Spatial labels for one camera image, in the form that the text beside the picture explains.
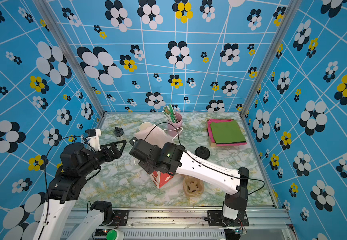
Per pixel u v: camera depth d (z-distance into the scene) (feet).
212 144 3.18
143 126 3.01
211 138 3.28
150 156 1.46
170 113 3.00
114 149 1.86
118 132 3.16
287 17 2.33
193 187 2.60
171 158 1.35
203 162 1.37
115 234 2.06
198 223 2.38
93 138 1.86
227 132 3.44
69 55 2.82
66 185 1.42
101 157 1.83
